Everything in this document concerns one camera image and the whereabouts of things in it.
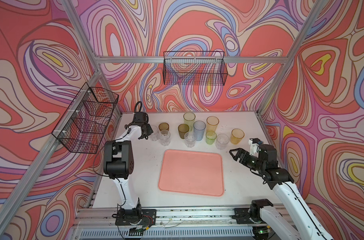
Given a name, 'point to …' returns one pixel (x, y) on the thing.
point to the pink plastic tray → (192, 172)
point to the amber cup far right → (237, 135)
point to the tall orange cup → (212, 123)
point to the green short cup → (210, 137)
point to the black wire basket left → (85, 126)
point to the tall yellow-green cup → (189, 119)
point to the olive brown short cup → (183, 128)
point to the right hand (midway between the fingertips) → (235, 157)
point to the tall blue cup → (199, 127)
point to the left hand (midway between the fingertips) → (149, 130)
